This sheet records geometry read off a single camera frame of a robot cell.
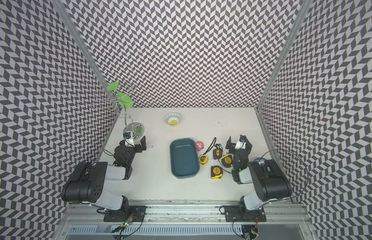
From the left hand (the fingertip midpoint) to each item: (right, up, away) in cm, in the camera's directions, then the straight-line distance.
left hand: (137, 137), depth 92 cm
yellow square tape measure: (+41, -13, -3) cm, 43 cm away
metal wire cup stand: (-9, +22, -9) cm, 25 cm away
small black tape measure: (+50, -9, 0) cm, 50 cm away
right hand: (+62, -1, -2) cm, 62 cm away
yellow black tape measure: (+55, -14, -4) cm, 56 cm away
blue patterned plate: (+74, -13, -5) cm, 75 cm away
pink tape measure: (+39, -6, +5) cm, 39 cm away
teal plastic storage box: (+29, -13, 0) cm, 32 cm away
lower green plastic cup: (-7, +22, -3) cm, 23 cm away
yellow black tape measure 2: (+48, -19, -8) cm, 52 cm away
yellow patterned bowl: (+19, +12, +20) cm, 30 cm away
